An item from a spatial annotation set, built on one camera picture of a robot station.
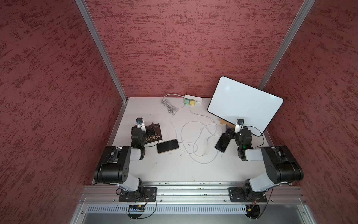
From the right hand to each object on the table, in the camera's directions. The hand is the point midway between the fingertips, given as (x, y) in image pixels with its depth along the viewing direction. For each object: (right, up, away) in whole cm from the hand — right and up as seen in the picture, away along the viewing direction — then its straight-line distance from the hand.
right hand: (232, 126), depth 94 cm
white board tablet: (+2, +19, +6) cm, 20 cm away
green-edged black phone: (-6, -12, +1) cm, 14 cm away
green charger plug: (-31, +19, +22) cm, 42 cm away
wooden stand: (-4, +2, +6) cm, 8 cm away
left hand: (-60, +1, -1) cm, 60 cm away
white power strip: (-22, +20, +23) cm, 37 cm away
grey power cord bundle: (-45, +12, +16) cm, 49 cm away
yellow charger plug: (-27, +17, +20) cm, 38 cm away
